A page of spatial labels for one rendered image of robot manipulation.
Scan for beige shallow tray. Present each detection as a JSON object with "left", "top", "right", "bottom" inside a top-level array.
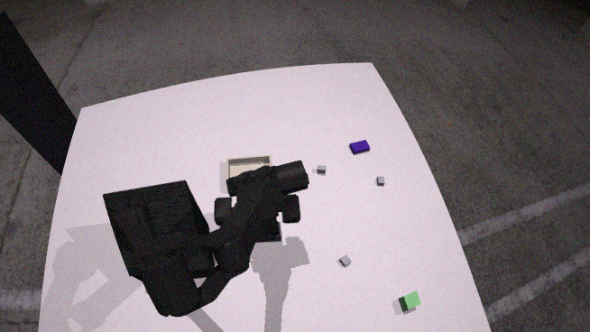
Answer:
[{"left": 226, "top": 154, "right": 272, "bottom": 180}]

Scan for violet rectangular block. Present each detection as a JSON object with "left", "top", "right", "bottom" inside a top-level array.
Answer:
[{"left": 350, "top": 140, "right": 371, "bottom": 154}]

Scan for small green cube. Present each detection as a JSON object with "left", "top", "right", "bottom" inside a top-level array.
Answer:
[{"left": 398, "top": 290, "right": 421, "bottom": 312}]

